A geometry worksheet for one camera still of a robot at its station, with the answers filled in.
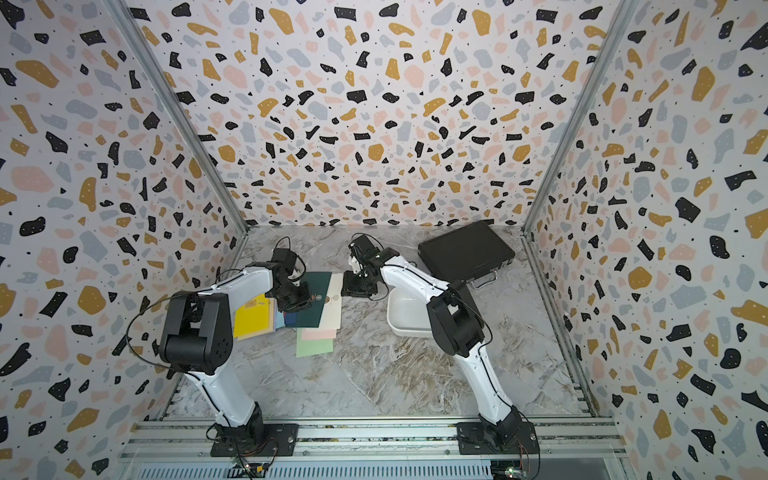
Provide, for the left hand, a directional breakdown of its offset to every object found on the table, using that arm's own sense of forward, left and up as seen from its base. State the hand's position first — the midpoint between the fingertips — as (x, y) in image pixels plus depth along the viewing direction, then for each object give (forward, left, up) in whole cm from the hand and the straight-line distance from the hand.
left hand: (313, 302), depth 96 cm
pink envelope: (-9, -2, -3) cm, 10 cm away
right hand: (0, -11, +5) cm, 12 cm away
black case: (+21, -55, 0) cm, 58 cm away
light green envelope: (-13, 0, -4) cm, 14 cm away
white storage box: (-5, -30, 0) cm, 31 cm away
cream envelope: (-2, -6, -3) cm, 7 cm away
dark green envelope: (-4, +1, -2) cm, 5 cm away
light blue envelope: (-4, +10, -2) cm, 11 cm away
